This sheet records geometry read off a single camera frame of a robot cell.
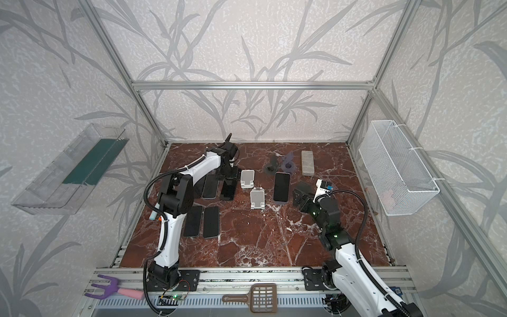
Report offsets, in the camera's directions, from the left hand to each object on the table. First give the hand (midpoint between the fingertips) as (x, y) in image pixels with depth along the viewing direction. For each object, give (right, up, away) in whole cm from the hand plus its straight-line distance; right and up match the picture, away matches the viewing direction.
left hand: (234, 178), depth 102 cm
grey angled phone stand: (+20, +5, +6) cm, 22 cm away
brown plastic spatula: (+16, -41, -31) cm, 53 cm away
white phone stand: (+13, -9, -10) cm, 18 cm away
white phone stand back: (+8, 0, -3) cm, 8 cm away
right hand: (+31, -3, -21) cm, 37 cm away
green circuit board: (-16, -40, -31) cm, 53 cm away
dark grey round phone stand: (+29, +6, +7) cm, 31 cm away
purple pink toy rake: (-40, -38, -29) cm, 62 cm away
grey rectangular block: (+40, +8, +7) cm, 41 cm away
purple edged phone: (+24, -3, -13) cm, 27 cm away
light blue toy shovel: (-35, -16, -13) cm, 40 cm away
